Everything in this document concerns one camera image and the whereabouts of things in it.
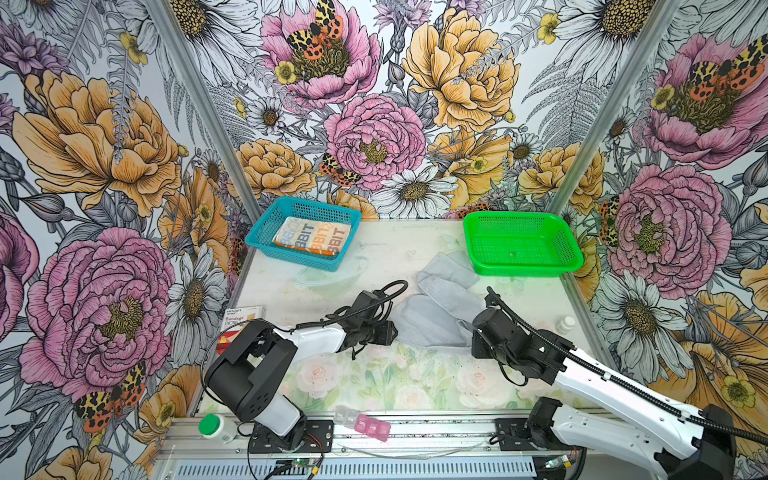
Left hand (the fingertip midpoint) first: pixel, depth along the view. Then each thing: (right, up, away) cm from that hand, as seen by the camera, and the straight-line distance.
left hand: (388, 340), depth 90 cm
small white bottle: (+52, +4, -1) cm, 52 cm away
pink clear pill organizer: (-4, -17, -15) cm, 23 cm away
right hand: (+24, +2, -12) cm, 27 cm away
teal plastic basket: (-46, +34, +19) cm, 60 cm away
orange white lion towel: (-24, +29, +20) cm, 42 cm away
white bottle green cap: (-38, -13, -22) cm, 46 cm away
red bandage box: (-46, +5, +2) cm, 46 cm away
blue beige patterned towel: (-33, +36, +25) cm, 55 cm away
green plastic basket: (+50, +29, +25) cm, 63 cm away
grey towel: (+16, +7, +3) cm, 17 cm away
